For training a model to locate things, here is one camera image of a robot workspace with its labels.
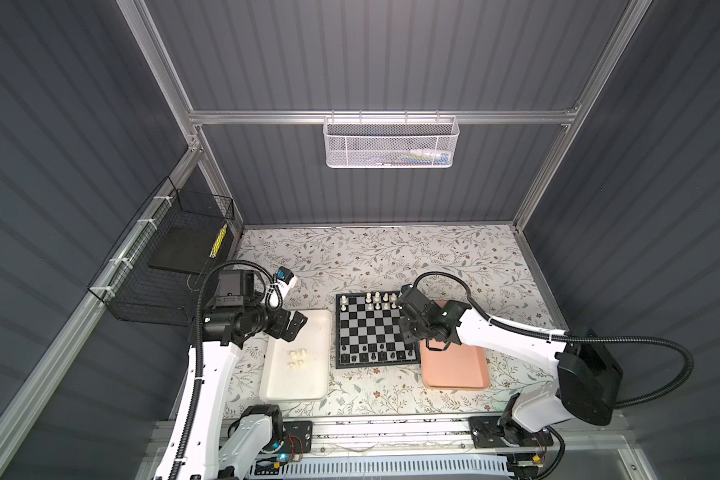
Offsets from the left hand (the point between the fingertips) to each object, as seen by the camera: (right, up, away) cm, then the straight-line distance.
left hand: (286, 312), depth 73 cm
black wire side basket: (-32, +10, -1) cm, 34 cm away
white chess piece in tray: (-1, -15, +12) cm, 19 cm away
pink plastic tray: (+46, -18, +11) cm, 51 cm away
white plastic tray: (0, -19, +11) cm, 22 cm away
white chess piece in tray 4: (+1, -17, +11) cm, 20 cm away
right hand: (+32, -7, +11) cm, 35 cm away
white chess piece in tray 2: (+2, -15, +13) cm, 19 cm away
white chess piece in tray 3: (-1, -17, +11) cm, 20 cm away
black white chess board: (+21, -10, +18) cm, 29 cm away
